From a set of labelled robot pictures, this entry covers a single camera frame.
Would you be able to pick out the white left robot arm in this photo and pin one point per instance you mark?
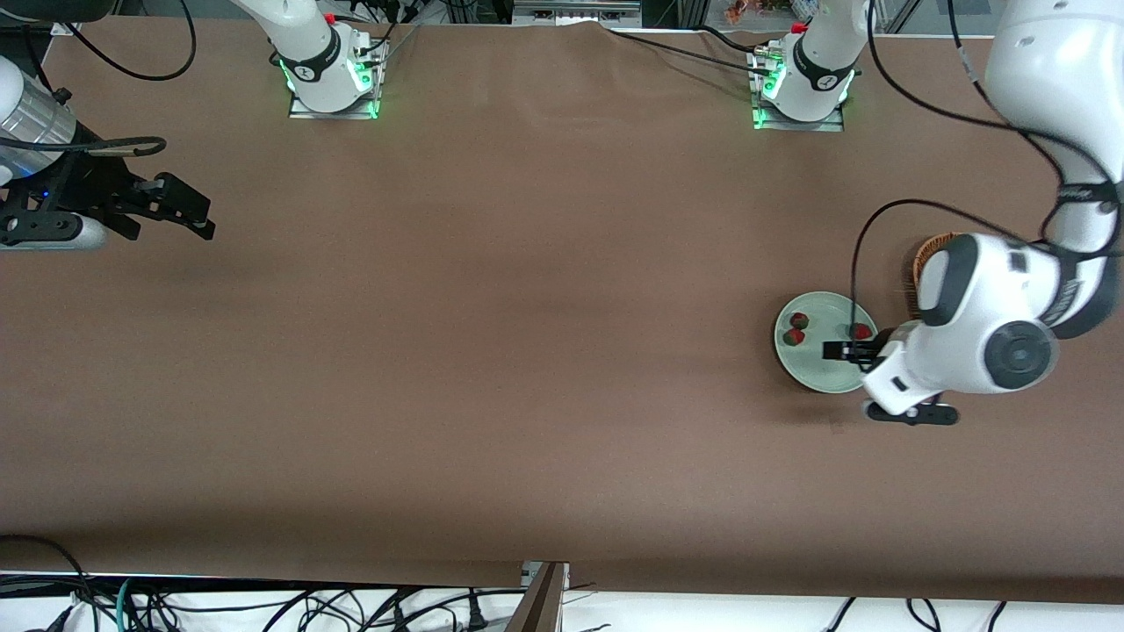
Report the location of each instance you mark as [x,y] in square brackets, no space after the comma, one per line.
[1054,70]

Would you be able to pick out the brown wicker basket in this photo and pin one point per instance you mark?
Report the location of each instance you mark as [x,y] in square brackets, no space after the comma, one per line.
[926,254]

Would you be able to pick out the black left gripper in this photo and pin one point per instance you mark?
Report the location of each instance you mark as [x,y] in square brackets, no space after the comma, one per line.
[864,350]

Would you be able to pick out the light green round plate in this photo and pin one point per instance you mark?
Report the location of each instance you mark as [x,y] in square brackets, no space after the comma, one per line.
[817,369]

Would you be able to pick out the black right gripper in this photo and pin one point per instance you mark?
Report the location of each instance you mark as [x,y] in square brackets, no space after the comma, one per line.
[88,187]

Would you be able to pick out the brown table cover cloth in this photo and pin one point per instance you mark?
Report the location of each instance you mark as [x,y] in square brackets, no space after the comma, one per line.
[562,439]

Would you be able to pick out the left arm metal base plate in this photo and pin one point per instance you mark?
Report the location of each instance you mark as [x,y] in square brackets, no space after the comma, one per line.
[825,125]

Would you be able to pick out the silver aluminium frame profile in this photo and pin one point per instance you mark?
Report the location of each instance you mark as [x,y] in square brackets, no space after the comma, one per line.
[575,13]

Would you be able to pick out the metal table frame beam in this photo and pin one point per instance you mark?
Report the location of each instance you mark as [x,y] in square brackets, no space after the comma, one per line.
[540,606]

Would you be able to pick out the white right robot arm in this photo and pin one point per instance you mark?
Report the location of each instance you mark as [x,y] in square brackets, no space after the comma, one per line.
[307,35]

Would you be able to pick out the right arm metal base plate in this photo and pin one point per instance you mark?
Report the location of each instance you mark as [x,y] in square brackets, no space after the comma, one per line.
[303,110]

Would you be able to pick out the red strawberry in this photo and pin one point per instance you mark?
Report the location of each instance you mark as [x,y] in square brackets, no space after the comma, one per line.
[863,331]
[799,319]
[795,336]

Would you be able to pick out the orange background object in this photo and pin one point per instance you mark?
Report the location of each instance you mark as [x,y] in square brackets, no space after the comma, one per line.
[742,10]

